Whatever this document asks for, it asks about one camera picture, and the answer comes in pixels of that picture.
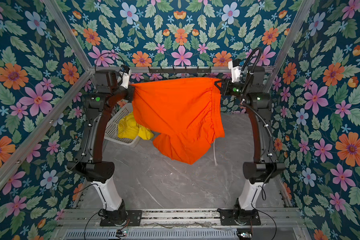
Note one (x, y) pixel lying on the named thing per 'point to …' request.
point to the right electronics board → (245, 235)
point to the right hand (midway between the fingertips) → (217, 79)
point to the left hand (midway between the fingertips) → (130, 79)
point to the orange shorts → (185, 115)
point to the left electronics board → (120, 232)
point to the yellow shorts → (128, 129)
